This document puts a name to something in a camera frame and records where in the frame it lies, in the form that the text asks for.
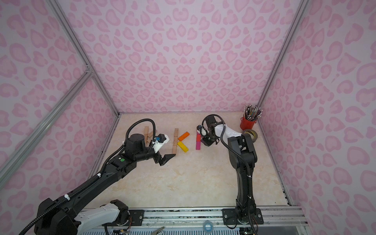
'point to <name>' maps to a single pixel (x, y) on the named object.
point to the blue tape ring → (212, 226)
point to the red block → (198, 137)
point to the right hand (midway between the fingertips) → (206, 140)
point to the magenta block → (198, 145)
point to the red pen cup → (246, 124)
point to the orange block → (183, 136)
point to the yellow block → (183, 147)
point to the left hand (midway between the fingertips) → (172, 148)
